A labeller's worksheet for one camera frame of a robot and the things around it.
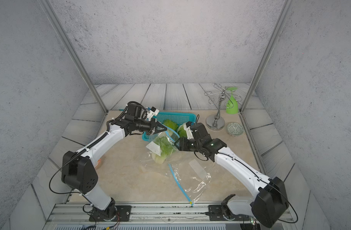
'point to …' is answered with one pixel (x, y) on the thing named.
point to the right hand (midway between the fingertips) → (178, 144)
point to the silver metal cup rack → (216, 122)
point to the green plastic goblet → (232, 103)
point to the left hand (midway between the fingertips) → (167, 129)
